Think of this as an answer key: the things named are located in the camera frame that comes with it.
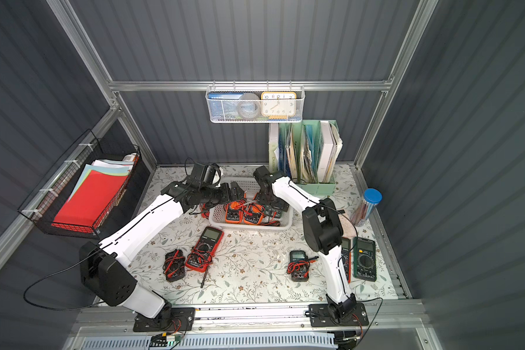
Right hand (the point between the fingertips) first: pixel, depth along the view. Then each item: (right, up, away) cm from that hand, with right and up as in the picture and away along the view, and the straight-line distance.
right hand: (276, 202), depth 97 cm
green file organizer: (+14, +23, -1) cm, 26 cm away
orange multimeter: (-19, -4, -1) cm, 19 cm away
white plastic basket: (-2, -7, -3) cm, 8 cm away
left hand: (-17, +5, -17) cm, 24 cm away
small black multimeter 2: (-40, -23, -14) cm, 48 cm away
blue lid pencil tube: (+36, +3, -15) cm, 39 cm away
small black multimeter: (+8, -22, -16) cm, 29 cm away
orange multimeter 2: (-10, -5, -1) cm, 12 cm away
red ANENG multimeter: (-30, -20, -12) cm, 38 cm away
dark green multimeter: (+34, -21, -12) cm, 42 cm away
